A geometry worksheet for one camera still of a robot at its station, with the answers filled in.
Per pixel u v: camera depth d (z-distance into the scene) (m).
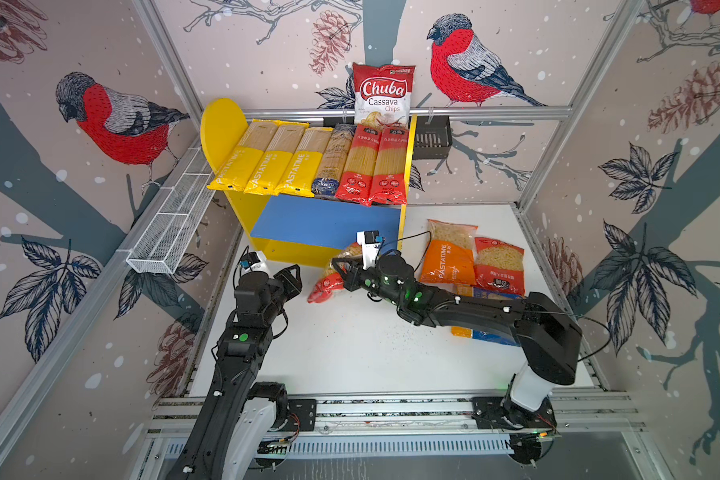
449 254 1.01
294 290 0.67
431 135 0.95
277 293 0.64
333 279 0.73
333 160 0.73
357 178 0.68
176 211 0.78
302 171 0.71
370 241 0.67
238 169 0.73
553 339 0.45
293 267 0.74
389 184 0.65
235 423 0.46
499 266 0.98
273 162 0.74
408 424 0.73
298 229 0.95
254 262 0.65
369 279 0.66
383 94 0.84
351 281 0.66
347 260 0.76
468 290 0.93
